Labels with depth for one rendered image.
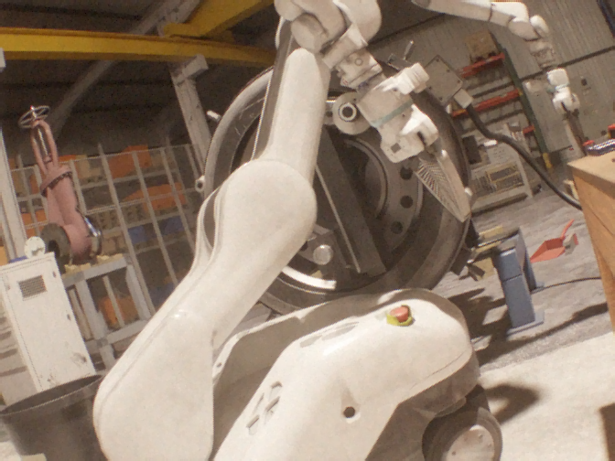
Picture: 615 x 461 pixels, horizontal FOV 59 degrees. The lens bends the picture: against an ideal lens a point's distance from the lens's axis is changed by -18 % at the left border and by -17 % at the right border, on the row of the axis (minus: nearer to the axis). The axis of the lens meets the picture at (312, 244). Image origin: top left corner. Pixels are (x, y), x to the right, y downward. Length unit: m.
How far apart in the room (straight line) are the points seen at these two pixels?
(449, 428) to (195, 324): 0.42
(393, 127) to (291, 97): 0.23
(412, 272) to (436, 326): 0.72
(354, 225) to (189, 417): 0.84
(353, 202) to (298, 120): 0.56
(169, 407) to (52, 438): 0.44
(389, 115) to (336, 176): 0.70
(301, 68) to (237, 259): 0.37
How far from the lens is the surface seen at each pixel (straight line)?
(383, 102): 0.94
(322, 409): 0.84
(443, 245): 1.60
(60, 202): 6.11
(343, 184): 1.62
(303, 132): 1.09
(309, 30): 0.94
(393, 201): 1.74
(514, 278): 1.94
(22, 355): 5.12
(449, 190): 0.97
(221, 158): 1.78
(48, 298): 5.38
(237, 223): 0.97
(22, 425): 1.34
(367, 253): 1.62
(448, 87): 1.61
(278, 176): 1.00
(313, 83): 1.13
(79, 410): 1.31
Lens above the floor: 0.51
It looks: 1 degrees down
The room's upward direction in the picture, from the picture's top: 20 degrees counter-clockwise
